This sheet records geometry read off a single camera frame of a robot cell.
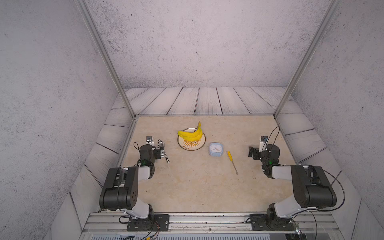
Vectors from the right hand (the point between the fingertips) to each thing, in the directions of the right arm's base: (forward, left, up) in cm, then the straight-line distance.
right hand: (258, 145), depth 94 cm
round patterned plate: (+4, +41, -5) cm, 41 cm away
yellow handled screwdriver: (-5, +17, -6) cm, 19 cm away
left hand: (-1, +65, +1) cm, 65 cm away
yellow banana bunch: (+9, +43, -2) cm, 44 cm away
